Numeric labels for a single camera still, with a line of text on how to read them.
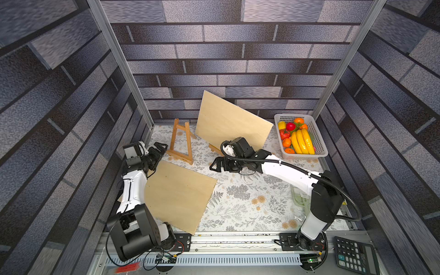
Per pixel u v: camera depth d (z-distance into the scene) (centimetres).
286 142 103
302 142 99
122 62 86
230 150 75
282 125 110
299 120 111
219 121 96
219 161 71
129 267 68
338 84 95
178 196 99
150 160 71
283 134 107
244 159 59
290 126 107
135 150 63
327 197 45
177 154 98
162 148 76
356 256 69
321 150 97
